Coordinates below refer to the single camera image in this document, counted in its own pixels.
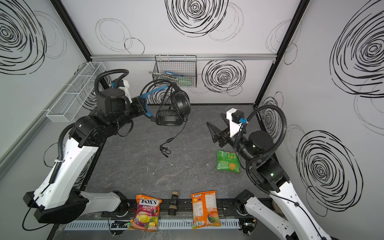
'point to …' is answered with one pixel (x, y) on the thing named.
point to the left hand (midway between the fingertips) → (147, 99)
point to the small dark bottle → (173, 206)
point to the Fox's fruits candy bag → (146, 215)
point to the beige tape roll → (276, 207)
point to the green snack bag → (228, 161)
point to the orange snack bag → (205, 212)
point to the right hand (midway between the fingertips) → (213, 118)
